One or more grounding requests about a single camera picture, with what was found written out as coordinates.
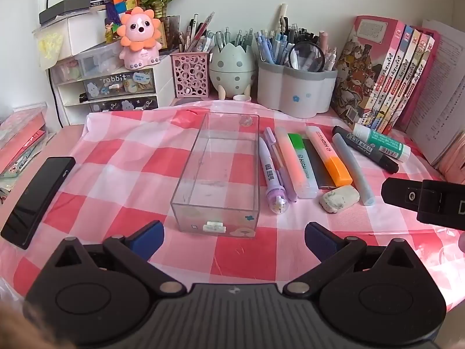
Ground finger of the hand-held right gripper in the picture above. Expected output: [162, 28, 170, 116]
[381, 177, 425, 211]

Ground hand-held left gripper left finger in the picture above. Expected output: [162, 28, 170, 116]
[49, 220, 187, 298]

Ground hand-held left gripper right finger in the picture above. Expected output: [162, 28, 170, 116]
[283, 222, 418, 298]

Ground white used eraser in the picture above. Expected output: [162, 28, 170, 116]
[320, 185, 361, 213]

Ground green and white glue stick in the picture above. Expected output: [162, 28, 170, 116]
[353, 123, 412, 162]

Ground grey blue marker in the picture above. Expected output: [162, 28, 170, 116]
[332, 133, 376, 206]

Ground black marker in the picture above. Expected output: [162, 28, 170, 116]
[332, 125, 399, 174]

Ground black case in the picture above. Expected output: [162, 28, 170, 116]
[304, 139, 335, 190]

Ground green highlighter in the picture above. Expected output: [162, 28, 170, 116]
[288, 133, 319, 199]

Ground orange highlighter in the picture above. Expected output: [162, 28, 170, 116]
[306, 126, 354, 187]

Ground light purple pen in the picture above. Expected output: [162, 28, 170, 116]
[263, 127, 298, 202]

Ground white pen with purple end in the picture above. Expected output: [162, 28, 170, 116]
[259, 137, 291, 214]

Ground peach pink highlighter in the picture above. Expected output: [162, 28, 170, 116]
[274, 126, 304, 190]

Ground clear plastic organizer box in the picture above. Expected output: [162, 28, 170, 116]
[171, 112, 261, 240]

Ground pink cloth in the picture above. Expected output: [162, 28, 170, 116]
[436, 151, 465, 187]

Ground pink checked tablecloth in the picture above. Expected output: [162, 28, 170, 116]
[0, 104, 465, 313]

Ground black smartphone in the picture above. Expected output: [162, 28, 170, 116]
[0, 156, 77, 250]

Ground cartoon cover book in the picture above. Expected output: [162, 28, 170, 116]
[331, 15, 405, 131]

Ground black patterned drawer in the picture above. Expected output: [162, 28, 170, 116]
[89, 96, 159, 113]

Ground cartoon sticker sheets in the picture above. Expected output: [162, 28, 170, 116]
[0, 142, 55, 208]

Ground white flower-shaped pen holder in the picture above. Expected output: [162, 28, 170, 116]
[257, 58, 338, 119]

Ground clear drawer with cloud sticker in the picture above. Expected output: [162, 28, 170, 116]
[83, 70, 157, 101]

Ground white drawer organizer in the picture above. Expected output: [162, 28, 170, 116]
[49, 56, 175, 126]

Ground black magnifying glass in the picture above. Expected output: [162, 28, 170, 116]
[289, 42, 326, 72]

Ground pink box with clear lid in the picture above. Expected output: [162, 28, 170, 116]
[0, 102, 49, 170]

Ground pink perforated pen holder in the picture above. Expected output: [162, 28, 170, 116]
[171, 51, 211, 99]

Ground large clear storage box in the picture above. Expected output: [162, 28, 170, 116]
[78, 42, 126, 77]

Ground small clear storage box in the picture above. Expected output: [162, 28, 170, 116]
[51, 58, 82, 84]

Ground egg-shaped pen holder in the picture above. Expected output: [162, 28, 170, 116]
[209, 41, 255, 100]

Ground pens in white holder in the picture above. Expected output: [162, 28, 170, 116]
[254, 3, 338, 71]

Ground pink lion toy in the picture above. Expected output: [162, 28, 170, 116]
[119, 6, 162, 70]

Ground pens in pink holder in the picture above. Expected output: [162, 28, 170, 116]
[178, 12, 215, 54]

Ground clear glass vase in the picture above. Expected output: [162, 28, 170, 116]
[159, 15, 181, 50]

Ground small colourful figurine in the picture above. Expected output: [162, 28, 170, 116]
[105, 22, 122, 43]

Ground white cardboard box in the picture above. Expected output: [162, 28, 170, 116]
[67, 15, 110, 56]

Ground plastic bag with yellow pieces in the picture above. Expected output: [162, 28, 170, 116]
[36, 25, 69, 70]

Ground pens in egg holder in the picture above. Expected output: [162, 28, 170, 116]
[214, 27, 255, 53]

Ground multicoloured puzzle cube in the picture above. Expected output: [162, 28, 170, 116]
[111, 0, 140, 17]

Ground dark grey flat box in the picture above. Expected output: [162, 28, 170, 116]
[39, 0, 91, 25]

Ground black cable beside organizer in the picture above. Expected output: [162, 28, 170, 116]
[54, 76, 65, 131]

